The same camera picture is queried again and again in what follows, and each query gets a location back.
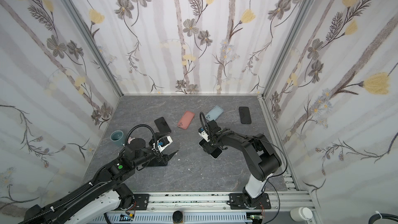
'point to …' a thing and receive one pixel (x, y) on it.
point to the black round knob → (177, 216)
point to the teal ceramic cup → (117, 138)
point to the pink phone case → (186, 120)
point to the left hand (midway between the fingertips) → (169, 137)
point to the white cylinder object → (300, 214)
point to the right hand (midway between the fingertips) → (207, 141)
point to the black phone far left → (162, 127)
